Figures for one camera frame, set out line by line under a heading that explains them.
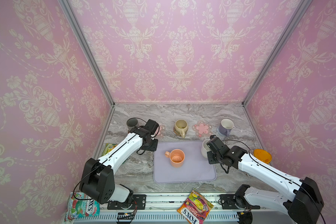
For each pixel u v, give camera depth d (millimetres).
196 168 846
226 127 1012
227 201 733
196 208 699
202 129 1050
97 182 415
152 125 673
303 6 686
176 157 892
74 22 748
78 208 700
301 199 383
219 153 614
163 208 738
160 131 1029
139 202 745
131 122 945
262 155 802
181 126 1012
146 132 595
